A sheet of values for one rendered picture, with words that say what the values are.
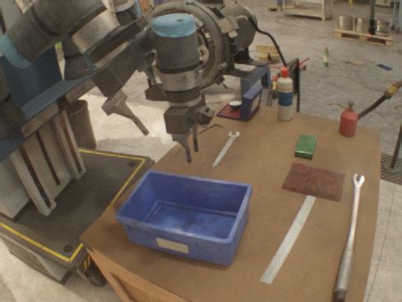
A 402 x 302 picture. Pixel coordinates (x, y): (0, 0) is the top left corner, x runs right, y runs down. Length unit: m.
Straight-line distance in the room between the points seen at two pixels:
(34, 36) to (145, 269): 0.60
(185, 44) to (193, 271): 0.52
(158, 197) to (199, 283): 0.33
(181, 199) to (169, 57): 0.43
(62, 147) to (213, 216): 0.79
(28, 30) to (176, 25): 0.29
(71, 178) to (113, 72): 1.01
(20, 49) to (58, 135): 0.80
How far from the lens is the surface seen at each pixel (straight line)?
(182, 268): 0.75
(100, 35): 0.51
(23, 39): 0.57
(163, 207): 0.90
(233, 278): 0.72
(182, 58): 0.61
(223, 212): 0.84
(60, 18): 0.54
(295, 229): 0.81
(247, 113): 1.25
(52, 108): 1.01
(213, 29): 1.98
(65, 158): 1.40
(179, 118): 0.63
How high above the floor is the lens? 1.09
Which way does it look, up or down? 33 degrees down
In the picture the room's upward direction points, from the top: 8 degrees counter-clockwise
